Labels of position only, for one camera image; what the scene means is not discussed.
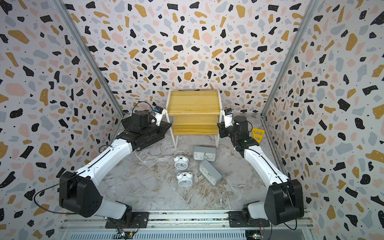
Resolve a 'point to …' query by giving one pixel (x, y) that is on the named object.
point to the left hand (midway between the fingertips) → (169, 123)
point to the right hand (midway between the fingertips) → (220, 123)
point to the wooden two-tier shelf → (192, 113)
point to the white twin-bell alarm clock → (181, 162)
